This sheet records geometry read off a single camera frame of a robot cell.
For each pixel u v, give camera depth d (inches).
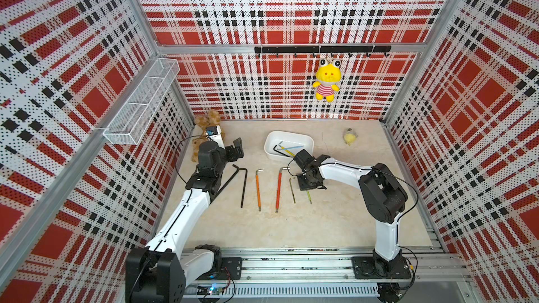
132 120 28.0
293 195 36.5
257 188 37.0
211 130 26.6
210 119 43.7
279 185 37.7
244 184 37.7
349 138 42.9
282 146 43.6
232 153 28.3
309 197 36.3
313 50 35.0
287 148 42.7
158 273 15.4
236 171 39.6
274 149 42.5
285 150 42.5
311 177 28.3
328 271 29.6
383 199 20.0
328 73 35.8
